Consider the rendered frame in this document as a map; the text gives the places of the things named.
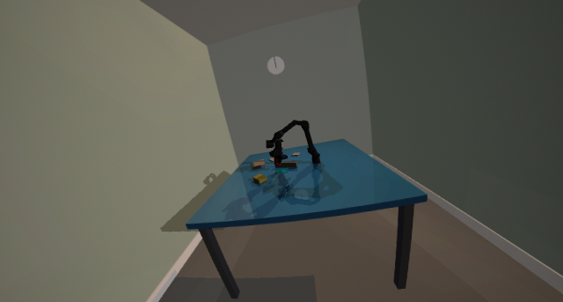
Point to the yellow flat box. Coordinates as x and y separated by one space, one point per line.
260 178

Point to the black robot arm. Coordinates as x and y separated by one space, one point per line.
278 144

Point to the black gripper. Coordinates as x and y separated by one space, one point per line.
280 156

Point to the brown wooden bar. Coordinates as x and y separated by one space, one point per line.
288 164

